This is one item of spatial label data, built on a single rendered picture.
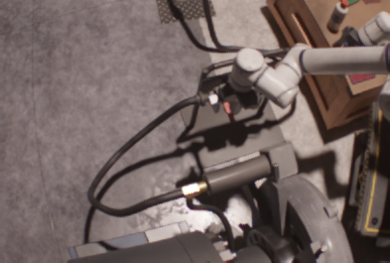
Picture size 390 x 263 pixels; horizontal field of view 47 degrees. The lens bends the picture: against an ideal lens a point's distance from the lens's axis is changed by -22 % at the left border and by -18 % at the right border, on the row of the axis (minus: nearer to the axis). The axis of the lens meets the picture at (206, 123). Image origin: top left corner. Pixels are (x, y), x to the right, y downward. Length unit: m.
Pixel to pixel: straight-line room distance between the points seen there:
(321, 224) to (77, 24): 1.85
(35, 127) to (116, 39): 0.66
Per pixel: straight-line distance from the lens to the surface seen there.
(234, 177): 1.64
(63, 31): 2.84
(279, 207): 1.60
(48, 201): 2.47
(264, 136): 2.57
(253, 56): 1.68
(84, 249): 2.13
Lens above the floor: 2.36
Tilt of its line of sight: 67 degrees down
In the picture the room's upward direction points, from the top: 17 degrees clockwise
